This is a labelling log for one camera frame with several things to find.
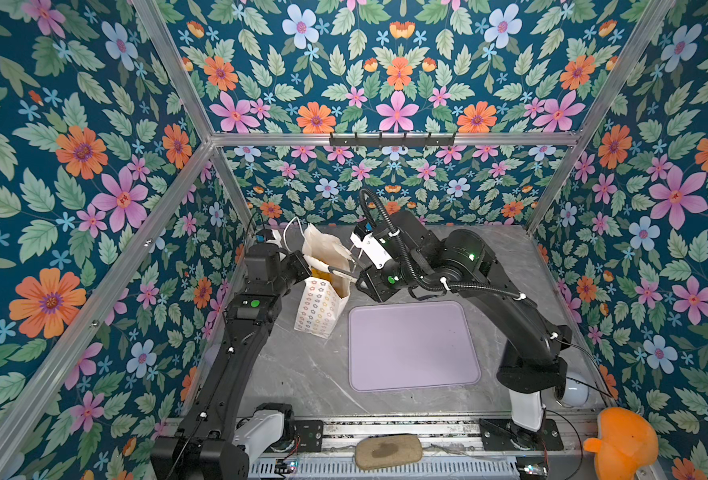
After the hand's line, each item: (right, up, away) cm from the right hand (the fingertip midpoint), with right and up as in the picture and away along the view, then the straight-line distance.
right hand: (362, 278), depth 61 cm
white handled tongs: (-4, +1, 0) cm, 4 cm away
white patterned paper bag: (-10, -4, +13) cm, 17 cm away
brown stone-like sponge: (+4, -41, +8) cm, 42 cm away
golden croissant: (-9, 0, +8) cm, 12 cm away
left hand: (-13, +7, +13) cm, 20 cm away
